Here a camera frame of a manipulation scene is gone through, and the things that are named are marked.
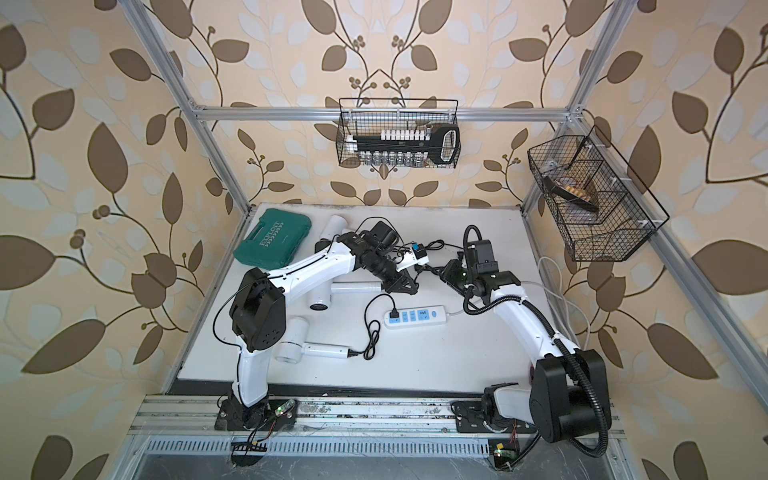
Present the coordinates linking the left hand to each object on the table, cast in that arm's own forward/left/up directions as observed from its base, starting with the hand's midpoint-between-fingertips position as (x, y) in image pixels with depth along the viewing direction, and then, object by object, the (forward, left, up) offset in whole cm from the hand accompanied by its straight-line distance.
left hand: (411, 284), depth 82 cm
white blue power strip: (-4, -2, -12) cm, 13 cm away
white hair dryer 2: (-13, +31, -11) cm, 36 cm away
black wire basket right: (+6, -51, +20) cm, 55 cm away
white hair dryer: (+30, +27, -9) cm, 41 cm away
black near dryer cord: (-7, +11, -15) cm, 20 cm away
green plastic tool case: (+23, +48, -10) cm, 54 cm away
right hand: (+4, -10, -2) cm, 11 cm away
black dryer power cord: (-4, +5, -11) cm, 12 cm away
